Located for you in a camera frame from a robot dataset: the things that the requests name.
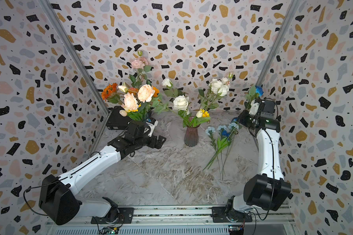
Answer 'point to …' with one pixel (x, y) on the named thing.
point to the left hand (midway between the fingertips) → (160, 135)
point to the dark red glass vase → (191, 136)
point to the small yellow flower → (205, 113)
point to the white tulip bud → (199, 114)
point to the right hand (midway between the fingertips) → (239, 115)
